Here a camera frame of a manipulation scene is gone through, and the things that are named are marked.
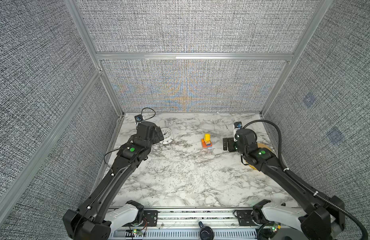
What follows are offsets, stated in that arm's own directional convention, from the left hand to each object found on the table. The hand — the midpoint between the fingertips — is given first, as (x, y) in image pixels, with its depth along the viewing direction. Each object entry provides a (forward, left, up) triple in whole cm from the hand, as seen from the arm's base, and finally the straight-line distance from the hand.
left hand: (152, 131), depth 76 cm
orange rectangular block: (+9, -29, -22) cm, 38 cm away
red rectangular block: (+5, -30, -22) cm, 38 cm away
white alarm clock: (+13, -6, -21) cm, 25 cm away
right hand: (-1, -42, -6) cm, 43 cm away
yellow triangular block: (+6, -31, -15) cm, 35 cm away
